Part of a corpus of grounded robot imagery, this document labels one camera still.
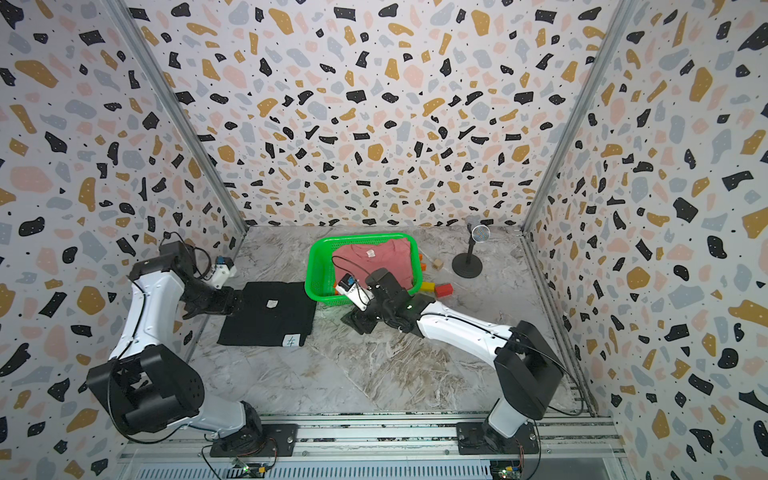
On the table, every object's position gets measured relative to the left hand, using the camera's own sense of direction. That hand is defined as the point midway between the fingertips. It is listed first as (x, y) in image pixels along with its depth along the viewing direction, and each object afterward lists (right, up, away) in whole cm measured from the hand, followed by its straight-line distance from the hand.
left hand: (231, 306), depth 80 cm
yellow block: (+55, +3, +22) cm, 59 cm away
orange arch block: (+53, +11, +26) cm, 60 cm away
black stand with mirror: (+70, +10, +29) cm, 77 cm away
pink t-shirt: (+30, +12, +25) cm, 41 cm away
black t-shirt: (+2, -4, +17) cm, 18 cm away
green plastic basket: (+18, +4, +23) cm, 29 cm away
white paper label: (+13, -12, +9) cm, 20 cm away
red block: (+60, +2, +23) cm, 64 cm away
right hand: (+32, -1, 0) cm, 32 cm away
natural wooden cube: (+59, +11, +29) cm, 67 cm away
